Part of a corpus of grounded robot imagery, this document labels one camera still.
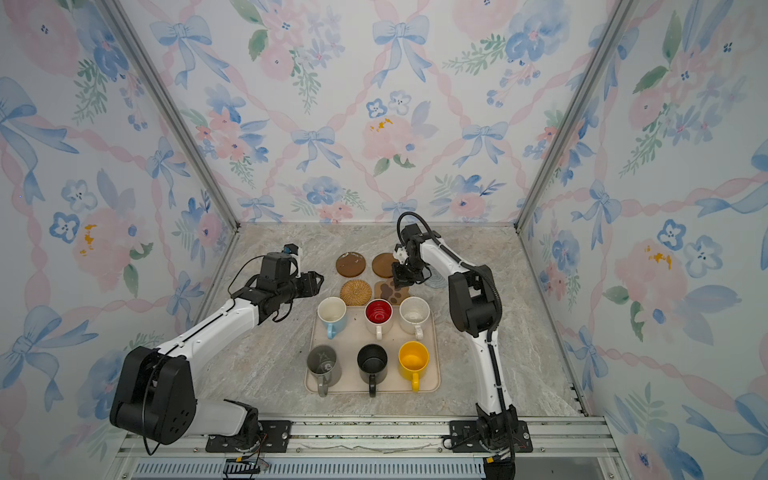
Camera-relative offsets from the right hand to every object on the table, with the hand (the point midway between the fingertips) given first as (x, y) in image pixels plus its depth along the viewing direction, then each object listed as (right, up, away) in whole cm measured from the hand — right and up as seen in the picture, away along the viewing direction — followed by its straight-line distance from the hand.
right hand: (396, 282), depth 101 cm
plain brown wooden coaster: (-5, +6, +7) cm, 10 cm away
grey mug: (-21, -21, -19) cm, 35 cm away
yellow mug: (+4, -20, -16) cm, 26 cm away
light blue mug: (-21, -9, -7) cm, 24 cm away
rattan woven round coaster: (-14, -4, -1) cm, 14 cm away
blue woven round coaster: (+11, +2, -14) cm, 18 cm away
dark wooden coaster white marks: (-16, +6, +6) cm, 18 cm away
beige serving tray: (-13, -15, -10) cm, 22 cm away
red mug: (-6, -10, -8) cm, 14 cm away
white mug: (+5, -9, -7) cm, 13 cm away
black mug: (-7, -21, -18) cm, 29 cm away
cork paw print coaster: (-3, -2, 0) cm, 4 cm away
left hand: (-24, +3, -13) cm, 28 cm away
